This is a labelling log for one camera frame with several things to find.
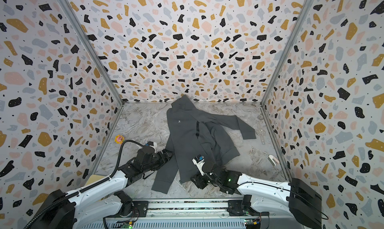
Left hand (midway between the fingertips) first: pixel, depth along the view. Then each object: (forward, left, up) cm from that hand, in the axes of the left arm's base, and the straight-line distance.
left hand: (171, 154), depth 82 cm
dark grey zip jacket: (+18, -13, -9) cm, 24 cm away
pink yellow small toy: (+14, +35, -6) cm, 39 cm away
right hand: (-10, -11, -1) cm, 15 cm away
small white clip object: (-1, -60, -8) cm, 60 cm away
